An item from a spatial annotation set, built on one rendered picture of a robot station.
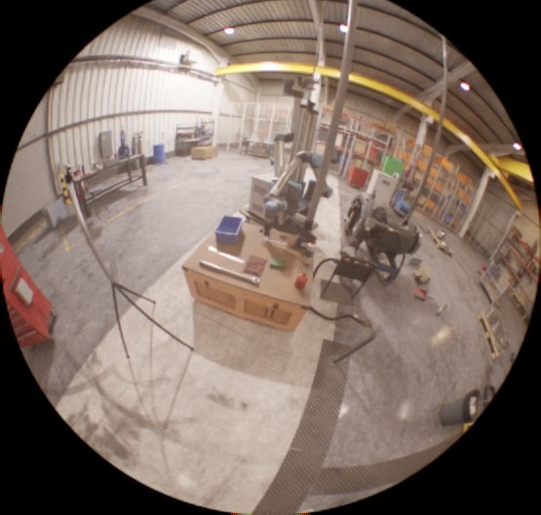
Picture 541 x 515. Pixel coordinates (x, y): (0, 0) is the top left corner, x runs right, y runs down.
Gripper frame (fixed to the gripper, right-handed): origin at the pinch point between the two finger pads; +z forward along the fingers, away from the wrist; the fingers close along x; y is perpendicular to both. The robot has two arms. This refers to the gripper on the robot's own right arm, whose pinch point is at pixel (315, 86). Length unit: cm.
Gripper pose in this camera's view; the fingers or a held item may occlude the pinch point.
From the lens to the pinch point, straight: 203.0
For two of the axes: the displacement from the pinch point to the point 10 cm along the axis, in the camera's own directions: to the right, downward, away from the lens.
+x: -3.6, 9.3, 1.0
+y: 2.1, -0.3, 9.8
